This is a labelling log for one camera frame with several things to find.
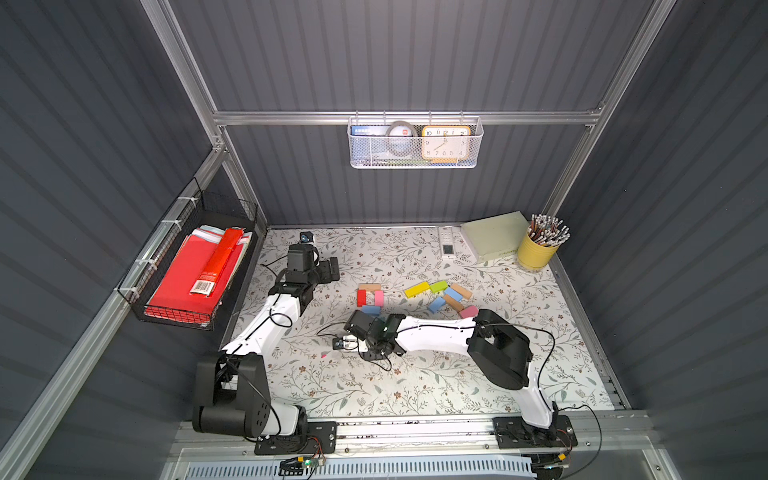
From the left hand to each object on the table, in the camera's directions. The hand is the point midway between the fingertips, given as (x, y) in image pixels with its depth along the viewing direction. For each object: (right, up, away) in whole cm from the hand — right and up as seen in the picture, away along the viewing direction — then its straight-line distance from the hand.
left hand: (322, 261), depth 88 cm
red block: (+11, -12, +12) cm, 20 cm away
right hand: (+13, -24, +1) cm, 27 cm away
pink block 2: (+46, -17, +10) cm, 50 cm away
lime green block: (+37, -9, +15) cm, 41 cm away
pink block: (+17, -13, +12) cm, 24 cm away
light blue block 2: (+35, -14, +10) cm, 40 cm away
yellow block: (+29, -10, +14) cm, 34 cm away
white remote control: (+42, +6, +26) cm, 50 cm away
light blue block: (+14, -17, +11) cm, 24 cm away
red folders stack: (-26, -3, -17) cm, 31 cm away
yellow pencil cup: (+69, +2, +13) cm, 70 cm away
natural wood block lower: (+41, -14, +10) cm, 45 cm away
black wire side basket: (-31, +14, -10) cm, 36 cm away
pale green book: (+61, +9, +28) cm, 68 cm away
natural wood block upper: (+45, -11, +13) cm, 48 cm away
